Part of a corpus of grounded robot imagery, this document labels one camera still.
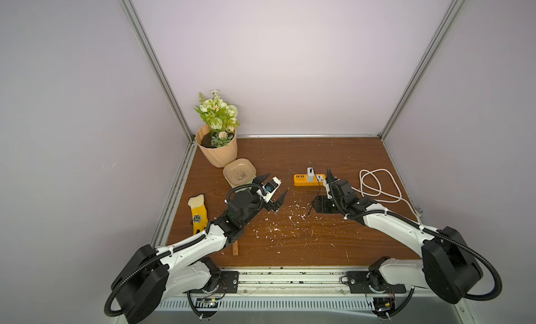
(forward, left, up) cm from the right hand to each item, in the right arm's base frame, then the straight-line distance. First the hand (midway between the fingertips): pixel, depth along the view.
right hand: (317, 201), depth 86 cm
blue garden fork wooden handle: (-18, +33, -5) cm, 38 cm away
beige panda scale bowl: (+17, +37, -2) cm, 40 cm away
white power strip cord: (+14, -33, -8) cm, 36 cm away
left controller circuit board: (-36, +41, -9) cm, 56 cm away
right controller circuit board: (-35, -21, -10) cm, 42 cm away
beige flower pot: (+20, +47, +5) cm, 51 cm away
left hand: (0, +16, +15) cm, 22 cm away
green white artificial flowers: (+30, +43, +20) cm, 56 cm away
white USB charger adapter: (+14, +2, 0) cm, 14 cm away
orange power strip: (+13, +6, -5) cm, 15 cm away
